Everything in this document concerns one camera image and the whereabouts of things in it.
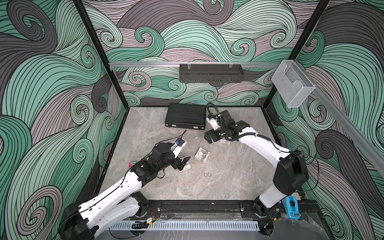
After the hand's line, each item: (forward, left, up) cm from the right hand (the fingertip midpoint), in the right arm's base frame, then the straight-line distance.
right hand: (210, 134), depth 86 cm
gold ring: (-18, +1, -15) cm, 24 cm away
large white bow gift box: (-7, +5, -12) cm, 14 cm away
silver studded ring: (-18, +3, -15) cm, 24 cm away
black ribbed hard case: (+25, +14, -13) cm, 32 cm away
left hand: (-12, +16, +4) cm, 20 cm away
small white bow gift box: (-15, +14, -11) cm, 23 cm away
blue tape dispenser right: (-35, -37, -11) cm, 52 cm away
